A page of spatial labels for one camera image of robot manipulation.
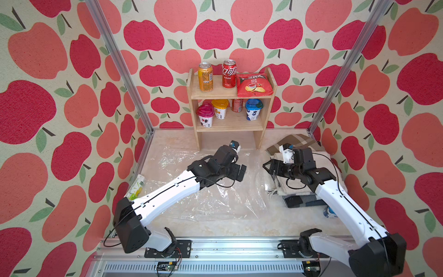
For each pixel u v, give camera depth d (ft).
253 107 2.97
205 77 2.35
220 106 2.98
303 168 1.95
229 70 2.39
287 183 2.26
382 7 2.26
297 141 3.54
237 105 3.20
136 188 2.90
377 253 1.25
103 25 2.43
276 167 2.27
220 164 1.78
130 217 1.33
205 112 2.83
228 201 2.67
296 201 2.75
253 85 2.47
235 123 3.19
